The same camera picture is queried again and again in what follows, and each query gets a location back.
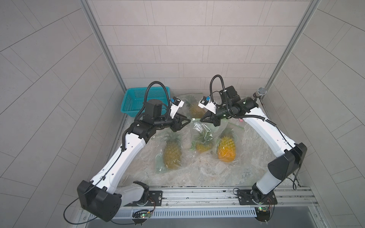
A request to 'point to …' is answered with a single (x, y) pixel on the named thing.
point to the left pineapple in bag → (172, 150)
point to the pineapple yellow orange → (201, 145)
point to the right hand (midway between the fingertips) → (202, 118)
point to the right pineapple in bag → (226, 147)
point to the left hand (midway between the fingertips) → (189, 119)
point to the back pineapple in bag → (195, 111)
